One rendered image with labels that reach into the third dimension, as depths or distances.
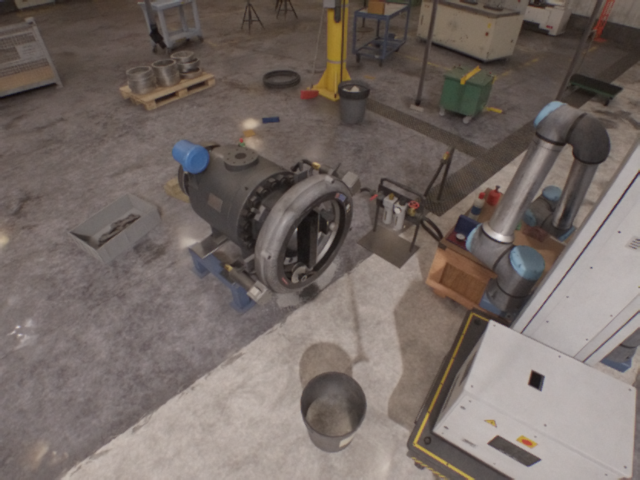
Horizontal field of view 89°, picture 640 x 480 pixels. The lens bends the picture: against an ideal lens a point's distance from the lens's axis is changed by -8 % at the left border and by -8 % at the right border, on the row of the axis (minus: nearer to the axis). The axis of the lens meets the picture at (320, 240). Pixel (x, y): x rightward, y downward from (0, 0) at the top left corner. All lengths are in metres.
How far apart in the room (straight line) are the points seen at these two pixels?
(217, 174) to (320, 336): 1.21
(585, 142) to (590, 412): 0.92
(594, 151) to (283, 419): 1.90
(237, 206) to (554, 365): 1.68
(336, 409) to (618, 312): 1.34
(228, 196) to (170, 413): 1.28
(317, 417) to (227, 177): 1.43
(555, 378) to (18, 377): 2.90
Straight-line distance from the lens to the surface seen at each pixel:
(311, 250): 2.01
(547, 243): 2.67
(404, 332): 2.44
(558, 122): 1.49
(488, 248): 1.70
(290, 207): 1.76
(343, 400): 2.05
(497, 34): 7.47
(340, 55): 5.36
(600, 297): 1.53
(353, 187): 2.16
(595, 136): 1.48
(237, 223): 2.06
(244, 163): 2.14
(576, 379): 1.61
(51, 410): 2.66
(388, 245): 2.91
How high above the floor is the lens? 2.05
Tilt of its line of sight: 45 degrees down
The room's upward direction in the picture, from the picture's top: straight up
